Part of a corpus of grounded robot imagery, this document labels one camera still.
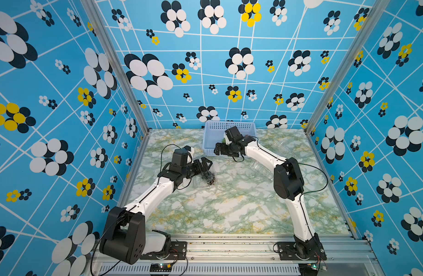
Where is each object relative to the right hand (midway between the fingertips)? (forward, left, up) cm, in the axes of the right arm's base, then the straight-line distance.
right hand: (222, 150), depth 99 cm
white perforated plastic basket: (+20, +5, -5) cm, 21 cm away
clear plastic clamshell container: (-17, +13, -7) cm, 23 cm away
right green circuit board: (-55, -36, -9) cm, 66 cm away
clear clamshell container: (+9, -42, -7) cm, 44 cm away
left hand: (-14, +7, +7) cm, 17 cm away
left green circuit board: (-55, +27, -11) cm, 62 cm away
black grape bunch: (-14, +8, -5) cm, 17 cm away
